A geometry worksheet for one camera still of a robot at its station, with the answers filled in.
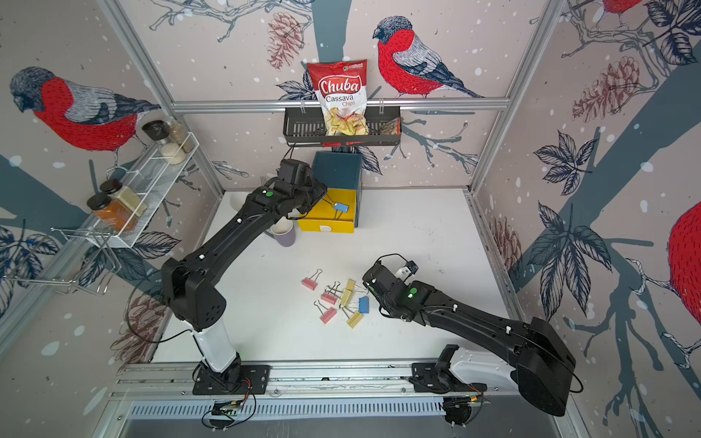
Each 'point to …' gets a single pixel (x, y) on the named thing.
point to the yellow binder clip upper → (347, 294)
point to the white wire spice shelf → (150, 180)
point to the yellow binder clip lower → (354, 318)
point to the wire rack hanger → (96, 276)
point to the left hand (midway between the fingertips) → (331, 183)
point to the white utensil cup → (237, 199)
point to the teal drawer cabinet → (340, 171)
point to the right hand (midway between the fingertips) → (370, 283)
